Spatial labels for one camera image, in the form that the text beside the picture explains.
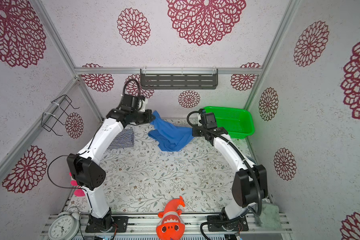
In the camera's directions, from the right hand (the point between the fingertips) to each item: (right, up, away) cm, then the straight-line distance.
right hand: (195, 126), depth 87 cm
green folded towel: (+35, -46, -13) cm, 59 cm away
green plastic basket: (+37, +4, +30) cm, 48 cm away
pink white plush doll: (-62, -34, -10) cm, 72 cm away
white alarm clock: (-63, -48, -17) cm, 81 cm away
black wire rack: (-73, +4, -13) cm, 75 cm away
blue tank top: (-16, -6, +5) cm, 18 cm away
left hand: (-23, +3, -2) cm, 24 cm away
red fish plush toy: (-13, -45, -21) cm, 52 cm away
